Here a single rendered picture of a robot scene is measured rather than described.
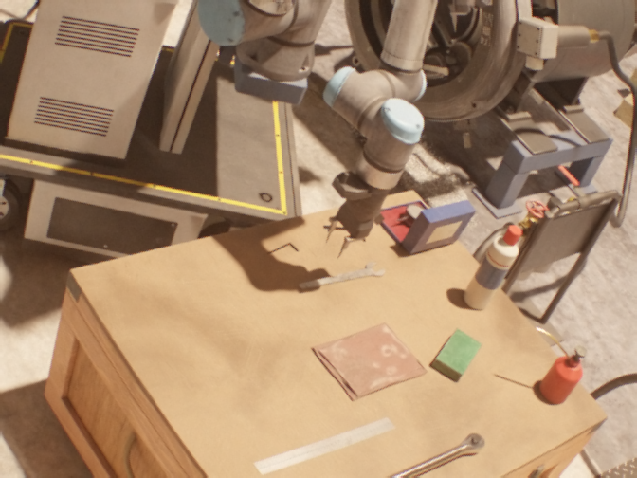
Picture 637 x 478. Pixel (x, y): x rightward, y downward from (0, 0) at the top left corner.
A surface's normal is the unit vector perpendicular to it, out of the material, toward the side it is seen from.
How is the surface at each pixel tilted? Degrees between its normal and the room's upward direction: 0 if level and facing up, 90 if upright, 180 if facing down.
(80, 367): 90
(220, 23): 95
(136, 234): 90
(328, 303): 0
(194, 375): 0
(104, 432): 90
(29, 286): 0
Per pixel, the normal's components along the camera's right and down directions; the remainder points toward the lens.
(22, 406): 0.33, -0.71
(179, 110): 0.08, 0.68
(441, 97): -0.76, 0.19
